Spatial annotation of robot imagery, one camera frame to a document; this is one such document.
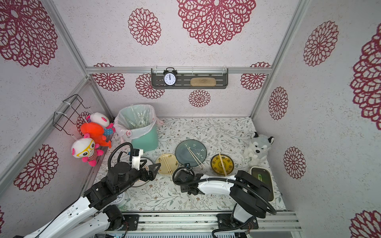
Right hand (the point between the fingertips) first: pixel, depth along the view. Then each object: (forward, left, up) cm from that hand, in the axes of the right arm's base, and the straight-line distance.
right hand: (183, 184), depth 87 cm
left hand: (+2, +13, +20) cm, 25 cm away
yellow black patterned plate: (+11, -20, 0) cm, 23 cm away
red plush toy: (+24, +54, +18) cm, 62 cm away
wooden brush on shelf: (+50, -11, +36) cm, 62 cm away
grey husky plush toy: (+14, -41, +13) cm, 46 cm away
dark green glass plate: (+19, +1, +1) cm, 19 cm away
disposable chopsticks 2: (+12, -24, +1) cm, 27 cm away
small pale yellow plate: (+14, +8, +1) cm, 16 cm away
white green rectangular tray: (+4, -46, +5) cm, 46 cm away
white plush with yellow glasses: (+11, +52, +21) cm, 57 cm away
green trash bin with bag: (+31, +30, +18) cm, 46 cm away
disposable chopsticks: (+16, -7, +2) cm, 18 cm away
